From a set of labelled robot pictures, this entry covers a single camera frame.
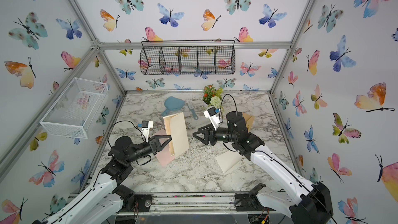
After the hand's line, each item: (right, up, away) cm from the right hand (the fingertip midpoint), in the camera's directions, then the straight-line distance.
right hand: (198, 132), depth 68 cm
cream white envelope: (+17, -19, +21) cm, 33 cm away
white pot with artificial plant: (+8, +18, +30) cm, 36 cm away
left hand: (-11, -3, +1) cm, 12 cm away
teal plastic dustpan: (-21, +13, +47) cm, 53 cm away
